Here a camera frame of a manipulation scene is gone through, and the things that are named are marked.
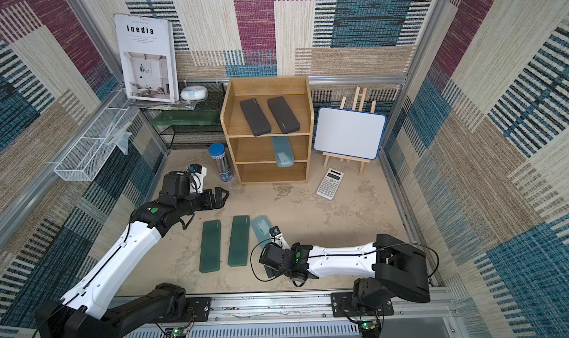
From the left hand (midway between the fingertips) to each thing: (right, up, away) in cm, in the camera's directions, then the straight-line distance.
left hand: (217, 192), depth 79 cm
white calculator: (+44, +1, +26) cm, 51 cm away
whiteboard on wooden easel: (+53, +23, +20) cm, 61 cm away
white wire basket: (-40, +12, -7) cm, 42 cm away
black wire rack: (-24, +25, +41) cm, 53 cm away
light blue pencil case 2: (+23, +15, +15) cm, 32 cm away
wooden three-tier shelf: (+18, +26, +5) cm, 32 cm away
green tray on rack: (-19, +30, +18) cm, 40 cm away
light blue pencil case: (+14, -15, +12) cm, 24 cm away
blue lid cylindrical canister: (-5, +15, +15) cm, 22 cm away
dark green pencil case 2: (+5, -21, +10) cm, 24 cm away
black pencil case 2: (+23, +29, +7) cm, 37 cm away
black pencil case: (+12, +28, +7) cm, 31 cm away
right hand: (+21, -24, +3) cm, 32 cm away
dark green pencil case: (-6, -23, +11) cm, 26 cm away
